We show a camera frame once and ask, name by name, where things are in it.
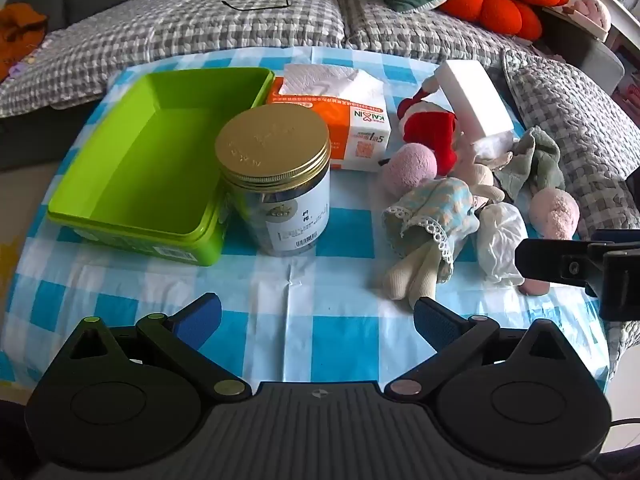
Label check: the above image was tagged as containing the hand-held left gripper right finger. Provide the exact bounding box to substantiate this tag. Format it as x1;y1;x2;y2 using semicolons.
384;296;583;403

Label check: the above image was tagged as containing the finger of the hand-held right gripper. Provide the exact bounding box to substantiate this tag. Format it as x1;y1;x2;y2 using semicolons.
515;237;607;291
592;229;640;245

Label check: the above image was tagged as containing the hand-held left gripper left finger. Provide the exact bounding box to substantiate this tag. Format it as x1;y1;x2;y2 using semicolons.
55;292;253;403

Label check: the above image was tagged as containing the white cloth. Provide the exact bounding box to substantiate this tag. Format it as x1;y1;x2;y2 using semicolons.
475;201;528;286

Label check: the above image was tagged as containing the grey green towel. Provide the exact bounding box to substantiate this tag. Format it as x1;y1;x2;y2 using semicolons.
492;126;566;206

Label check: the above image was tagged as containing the rabbit doll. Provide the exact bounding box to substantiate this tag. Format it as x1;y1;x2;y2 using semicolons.
382;152;513;306

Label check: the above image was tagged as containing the green rectangular plastic box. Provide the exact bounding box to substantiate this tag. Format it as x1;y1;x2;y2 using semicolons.
46;66;276;267

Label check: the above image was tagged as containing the blue white checkered tablecloth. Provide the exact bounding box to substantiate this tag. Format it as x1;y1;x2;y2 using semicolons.
0;45;616;411

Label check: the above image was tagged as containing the grey woven quilted cover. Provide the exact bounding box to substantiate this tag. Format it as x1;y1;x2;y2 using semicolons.
502;47;640;361

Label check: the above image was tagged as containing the clear jar with gold lid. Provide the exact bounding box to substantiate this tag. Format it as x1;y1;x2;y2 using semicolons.
215;107;332;258

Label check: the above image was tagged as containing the red santa plush toy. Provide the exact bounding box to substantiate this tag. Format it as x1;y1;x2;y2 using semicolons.
397;77;461;176

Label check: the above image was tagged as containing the white foam block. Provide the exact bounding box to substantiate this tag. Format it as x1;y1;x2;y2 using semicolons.
437;59;516;142

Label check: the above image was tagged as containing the orange tissue pack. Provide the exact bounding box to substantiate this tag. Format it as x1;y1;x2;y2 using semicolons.
265;62;391;173

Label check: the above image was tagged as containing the pale pink plush toy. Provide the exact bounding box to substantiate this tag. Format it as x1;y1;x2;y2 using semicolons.
572;0;613;31

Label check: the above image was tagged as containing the orange pumpkin cushion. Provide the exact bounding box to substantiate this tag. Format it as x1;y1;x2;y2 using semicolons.
440;0;571;41

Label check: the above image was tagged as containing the orange cloth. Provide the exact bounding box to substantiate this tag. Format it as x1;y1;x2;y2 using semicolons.
0;2;48;81

